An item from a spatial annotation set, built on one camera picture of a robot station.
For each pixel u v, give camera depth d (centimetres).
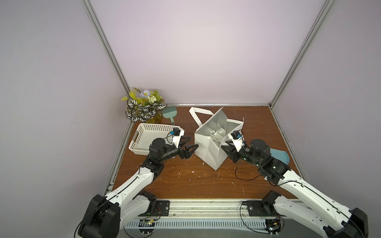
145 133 104
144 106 84
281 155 92
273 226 70
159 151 60
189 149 68
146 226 72
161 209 73
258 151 54
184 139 78
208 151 80
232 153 64
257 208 70
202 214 73
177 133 66
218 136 100
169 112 117
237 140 62
